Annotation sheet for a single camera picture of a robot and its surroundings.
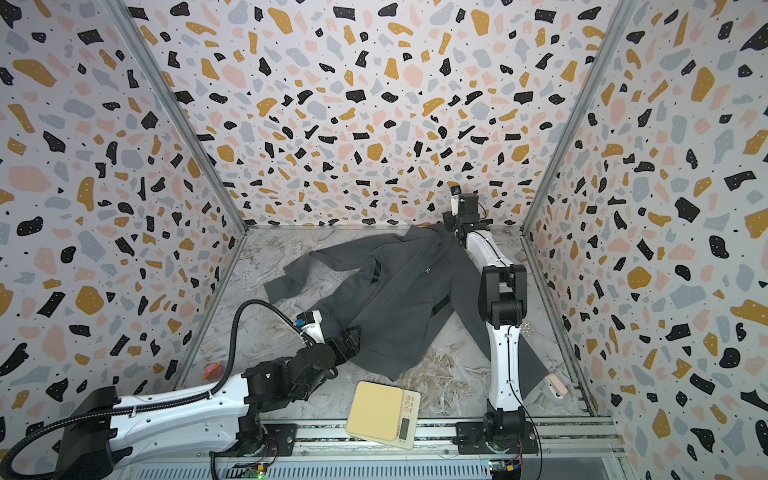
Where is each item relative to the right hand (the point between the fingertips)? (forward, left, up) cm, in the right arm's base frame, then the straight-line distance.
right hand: (455, 203), depth 105 cm
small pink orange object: (-55, +69, -13) cm, 89 cm away
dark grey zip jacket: (-31, +17, -15) cm, 38 cm away
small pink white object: (-58, -24, -16) cm, 64 cm away
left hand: (-49, +30, -1) cm, 57 cm away
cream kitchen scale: (-64, +22, -15) cm, 70 cm away
